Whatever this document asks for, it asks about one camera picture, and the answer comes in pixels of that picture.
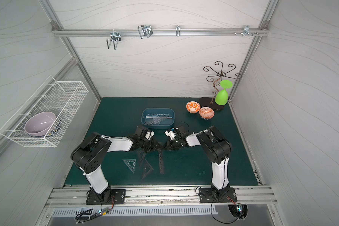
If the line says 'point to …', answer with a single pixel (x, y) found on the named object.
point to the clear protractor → (156, 120)
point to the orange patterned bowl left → (193, 107)
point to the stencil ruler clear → (167, 118)
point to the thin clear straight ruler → (158, 117)
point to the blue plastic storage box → (165, 123)
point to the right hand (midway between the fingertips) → (162, 148)
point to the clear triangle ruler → (132, 167)
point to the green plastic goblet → (221, 97)
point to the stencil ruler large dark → (161, 161)
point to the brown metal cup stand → (220, 71)
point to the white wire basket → (63, 98)
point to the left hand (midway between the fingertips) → (162, 147)
